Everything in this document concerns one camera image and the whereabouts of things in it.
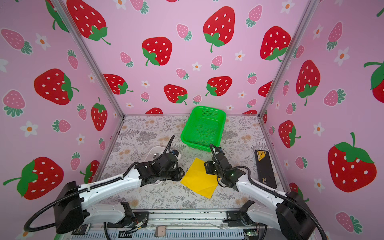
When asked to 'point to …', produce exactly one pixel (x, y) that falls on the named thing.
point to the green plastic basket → (204, 127)
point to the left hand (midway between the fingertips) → (185, 173)
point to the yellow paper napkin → (197, 180)
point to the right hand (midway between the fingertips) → (205, 164)
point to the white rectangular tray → (150, 156)
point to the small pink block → (160, 231)
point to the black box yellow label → (266, 172)
